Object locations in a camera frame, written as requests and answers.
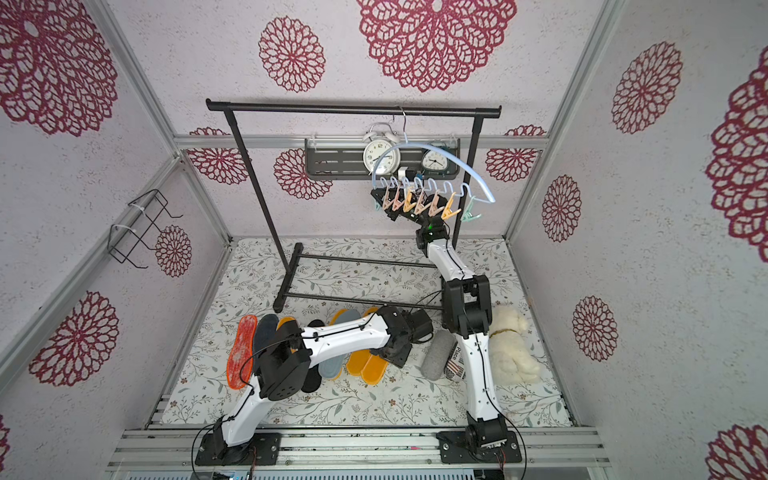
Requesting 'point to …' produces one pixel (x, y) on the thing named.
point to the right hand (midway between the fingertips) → (371, 189)
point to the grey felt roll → (438, 353)
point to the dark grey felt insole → (266, 328)
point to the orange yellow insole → (283, 320)
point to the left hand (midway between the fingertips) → (391, 356)
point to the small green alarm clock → (434, 162)
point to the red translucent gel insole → (239, 363)
